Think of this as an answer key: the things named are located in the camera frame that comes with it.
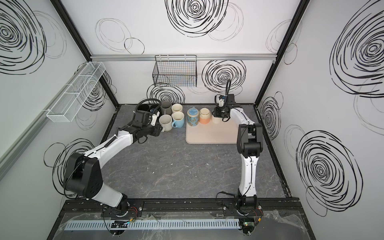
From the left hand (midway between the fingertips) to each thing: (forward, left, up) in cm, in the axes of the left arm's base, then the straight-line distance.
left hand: (160, 126), depth 89 cm
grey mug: (+18, 0, -4) cm, 19 cm away
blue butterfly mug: (+12, -19, -4) cm, 23 cm away
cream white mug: (+14, -36, -10) cm, 40 cm away
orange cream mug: (+14, -27, -6) cm, 31 cm away
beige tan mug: (+11, 0, -11) cm, 16 cm away
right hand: (+17, -33, -6) cm, 38 cm away
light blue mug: (+10, -9, -5) cm, 15 cm away
